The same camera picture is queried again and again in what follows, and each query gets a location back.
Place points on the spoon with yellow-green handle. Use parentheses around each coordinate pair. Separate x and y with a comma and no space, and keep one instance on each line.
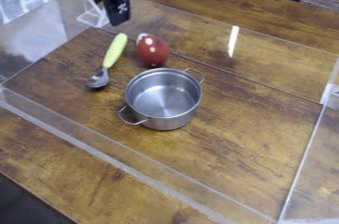
(100,79)

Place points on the silver pot with handles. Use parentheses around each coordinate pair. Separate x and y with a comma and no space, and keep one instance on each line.
(161,98)

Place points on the clear acrylic enclosure wall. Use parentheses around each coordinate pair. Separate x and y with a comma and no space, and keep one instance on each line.
(255,161)

